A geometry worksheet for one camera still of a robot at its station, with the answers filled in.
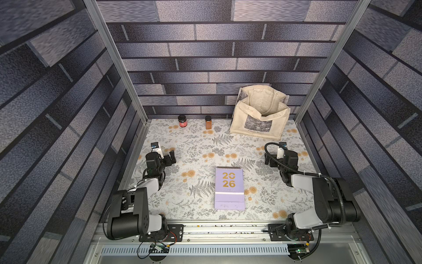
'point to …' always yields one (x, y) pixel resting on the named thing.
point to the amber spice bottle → (208, 122)
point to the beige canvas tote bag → (261, 110)
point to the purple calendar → (228, 188)
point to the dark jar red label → (183, 121)
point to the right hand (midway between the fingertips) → (274, 152)
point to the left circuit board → (159, 248)
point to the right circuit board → (298, 251)
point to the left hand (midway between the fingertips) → (166, 150)
